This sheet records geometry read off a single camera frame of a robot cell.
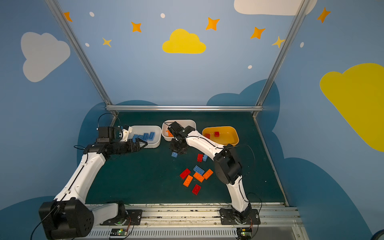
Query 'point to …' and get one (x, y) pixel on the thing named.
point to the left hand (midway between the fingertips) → (141, 143)
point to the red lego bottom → (196, 189)
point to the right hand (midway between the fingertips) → (174, 149)
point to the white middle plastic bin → (167, 136)
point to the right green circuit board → (244, 233)
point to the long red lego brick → (186, 172)
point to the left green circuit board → (117, 232)
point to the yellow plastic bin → (223, 135)
